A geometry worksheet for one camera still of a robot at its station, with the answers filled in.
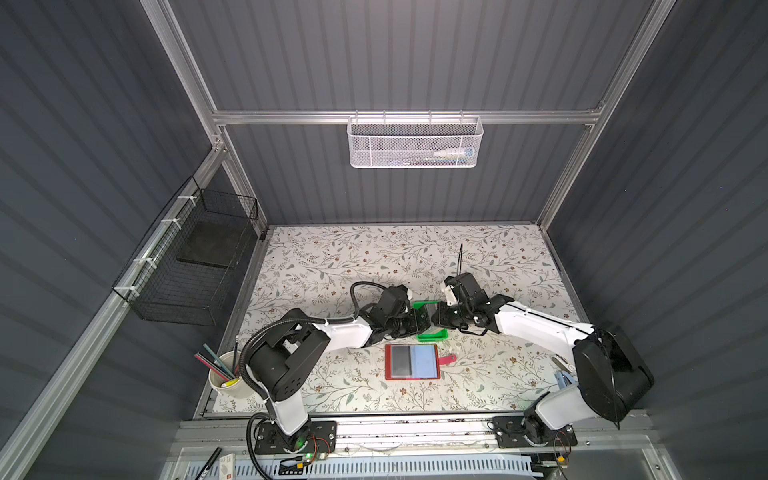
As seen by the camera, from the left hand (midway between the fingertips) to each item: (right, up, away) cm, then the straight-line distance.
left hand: (430, 325), depth 88 cm
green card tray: (+1, -4, +3) cm, 6 cm away
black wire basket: (-63, +16, -14) cm, 67 cm away
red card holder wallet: (-5, -10, -2) cm, 11 cm away
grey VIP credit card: (-9, -9, -3) cm, 13 cm away
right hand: (+1, +1, 0) cm, 2 cm away
